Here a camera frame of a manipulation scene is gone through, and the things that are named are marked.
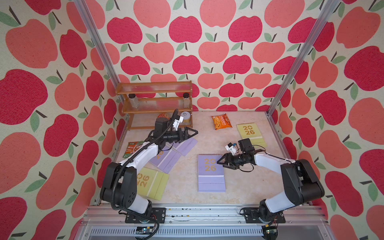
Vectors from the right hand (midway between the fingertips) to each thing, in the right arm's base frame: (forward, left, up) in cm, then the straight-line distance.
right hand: (221, 166), depth 88 cm
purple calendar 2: (+13, +24, -3) cm, 27 cm away
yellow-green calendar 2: (+31, -22, -2) cm, 38 cm away
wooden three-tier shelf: (+44, +60, +7) cm, 75 cm away
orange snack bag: (+36, -1, 0) cm, 36 cm away
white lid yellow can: (+37, +25, +3) cm, 45 cm away
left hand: (+6, +17, +19) cm, 26 cm away
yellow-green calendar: (-13, +40, -2) cm, 42 cm away
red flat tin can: (+38, +44, +1) cm, 58 cm away
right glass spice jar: (+37, +25, +20) cm, 49 cm away
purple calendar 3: (+3, +35, -3) cm, 35 cm away
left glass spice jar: (+32, +60, +20) cm, 71 cm away
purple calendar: (-4, +6, -2) cm, 8 cm away
